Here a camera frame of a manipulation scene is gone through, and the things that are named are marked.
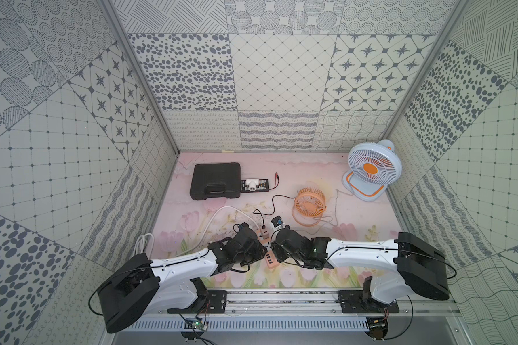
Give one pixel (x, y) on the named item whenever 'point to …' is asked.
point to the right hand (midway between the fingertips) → (275, 244)
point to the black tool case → (216, 180)
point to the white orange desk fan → (373, 166)
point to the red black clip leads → (276, 176)
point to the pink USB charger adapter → (265, 233)
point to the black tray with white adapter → (254, 185)
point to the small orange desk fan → (310, 205)
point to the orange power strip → (270, 257)
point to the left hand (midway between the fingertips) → (268, 246)
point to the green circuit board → (200, 325)
